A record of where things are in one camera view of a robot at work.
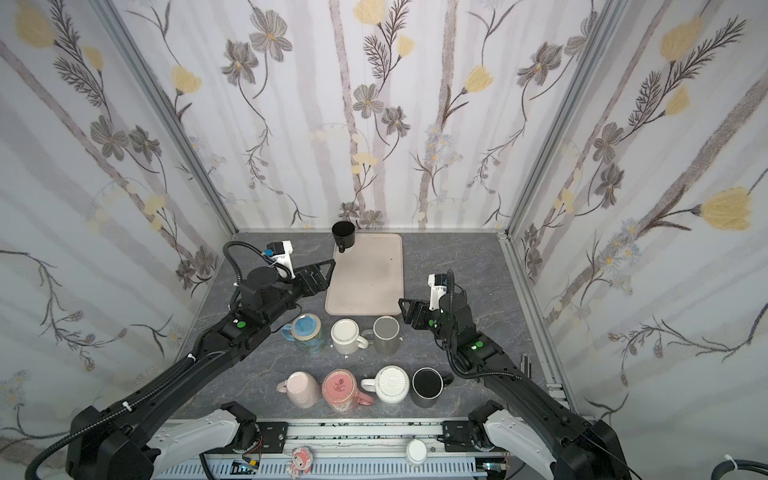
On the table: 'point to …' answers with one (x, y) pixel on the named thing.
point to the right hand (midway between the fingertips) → (403, 297)
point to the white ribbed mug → (391, 384)
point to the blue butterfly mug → (307, 333)
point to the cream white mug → (345, 336)
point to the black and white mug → (344, 234)
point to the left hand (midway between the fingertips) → (321, 258)
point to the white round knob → (416, 451)
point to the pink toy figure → (301, 461)
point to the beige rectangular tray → (368, 277)
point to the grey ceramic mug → (384, 335)
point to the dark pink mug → (340, 391)
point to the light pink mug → (303, 389)
